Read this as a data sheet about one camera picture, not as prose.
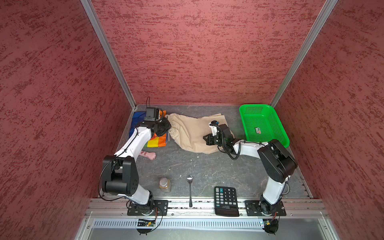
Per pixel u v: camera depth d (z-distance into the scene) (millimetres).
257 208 739
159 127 743
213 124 842
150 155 897
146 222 720
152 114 683
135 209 681
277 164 488
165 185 714
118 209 756
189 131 1029
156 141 974
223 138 741
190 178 830
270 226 710
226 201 744
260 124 1096
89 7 709
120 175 436
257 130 1057
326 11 728
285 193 787
